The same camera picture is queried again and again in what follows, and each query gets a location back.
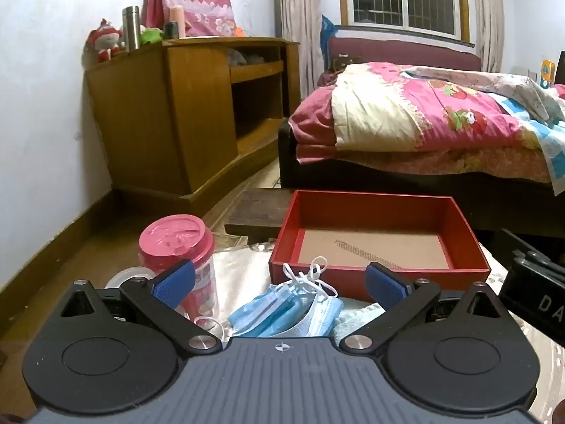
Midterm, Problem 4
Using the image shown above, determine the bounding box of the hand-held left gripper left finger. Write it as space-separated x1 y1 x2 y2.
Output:
57 258 224 356

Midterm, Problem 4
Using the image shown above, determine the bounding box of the steel thermos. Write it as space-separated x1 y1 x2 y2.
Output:
122 6 142 51

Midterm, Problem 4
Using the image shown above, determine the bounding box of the dark wooden stool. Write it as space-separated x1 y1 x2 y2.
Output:
224 188 296 241

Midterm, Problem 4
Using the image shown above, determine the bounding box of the dark wooden bed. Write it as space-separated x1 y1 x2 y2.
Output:
278 117 565 235

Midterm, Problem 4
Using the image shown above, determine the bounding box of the blue bag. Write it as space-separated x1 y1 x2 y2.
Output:
321 14 338 71

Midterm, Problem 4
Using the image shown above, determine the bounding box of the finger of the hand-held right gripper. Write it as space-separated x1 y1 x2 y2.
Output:
489 228 537 260

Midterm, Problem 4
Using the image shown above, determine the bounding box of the beige curtain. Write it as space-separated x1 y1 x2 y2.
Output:
278 0 325 100
474 0 506 73

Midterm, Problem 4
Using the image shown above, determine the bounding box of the green plush toy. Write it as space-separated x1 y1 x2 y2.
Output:
140 25 164 46

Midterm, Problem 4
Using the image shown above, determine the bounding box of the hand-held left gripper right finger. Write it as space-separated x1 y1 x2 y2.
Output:
338 261 508 356

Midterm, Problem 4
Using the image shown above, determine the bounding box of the clear tape roll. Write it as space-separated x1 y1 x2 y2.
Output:
105 267 157 292

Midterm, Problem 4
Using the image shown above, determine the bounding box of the grey cloth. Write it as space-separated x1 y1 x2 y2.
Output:
227 48 266 68

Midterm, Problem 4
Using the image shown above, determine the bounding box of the clear cup with pink lid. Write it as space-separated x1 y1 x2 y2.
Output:
138 214 220 319

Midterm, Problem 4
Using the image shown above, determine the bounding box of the red cardboard box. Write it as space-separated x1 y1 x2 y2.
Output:
268 189 492 303

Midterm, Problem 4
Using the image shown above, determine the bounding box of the pink candle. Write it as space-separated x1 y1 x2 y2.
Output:
170 5 186 39

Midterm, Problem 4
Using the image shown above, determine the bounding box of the pink fabric cover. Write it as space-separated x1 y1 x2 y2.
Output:
142 0 236 38

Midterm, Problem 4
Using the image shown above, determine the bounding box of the wooden cabinet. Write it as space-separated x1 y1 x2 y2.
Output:
85 36 302 217

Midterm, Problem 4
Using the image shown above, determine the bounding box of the bunch of blue face masks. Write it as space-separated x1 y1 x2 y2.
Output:
193 256 345 341

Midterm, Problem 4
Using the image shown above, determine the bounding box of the red santa plush toy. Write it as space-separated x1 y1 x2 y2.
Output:
86 18 126 63

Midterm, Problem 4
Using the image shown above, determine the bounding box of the maroon headboard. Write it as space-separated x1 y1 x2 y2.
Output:
327 36 482 73

